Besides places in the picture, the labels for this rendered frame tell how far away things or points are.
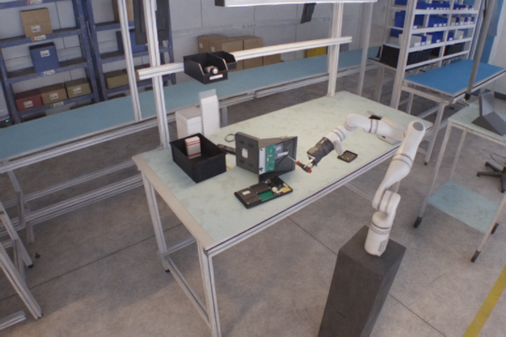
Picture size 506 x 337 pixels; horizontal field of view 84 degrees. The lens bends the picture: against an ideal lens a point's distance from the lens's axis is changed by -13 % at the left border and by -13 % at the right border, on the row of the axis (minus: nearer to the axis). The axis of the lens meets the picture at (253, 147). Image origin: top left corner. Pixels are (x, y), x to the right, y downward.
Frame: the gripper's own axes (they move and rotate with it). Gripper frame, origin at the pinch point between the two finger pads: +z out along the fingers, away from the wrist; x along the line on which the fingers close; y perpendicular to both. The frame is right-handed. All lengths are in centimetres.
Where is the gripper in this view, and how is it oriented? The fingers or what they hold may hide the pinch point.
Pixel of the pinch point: (304, 169)
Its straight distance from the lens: 145.8
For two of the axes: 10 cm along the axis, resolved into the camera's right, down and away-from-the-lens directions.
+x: -3.4, -6.9, -6.4
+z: -7.6, 6.0, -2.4
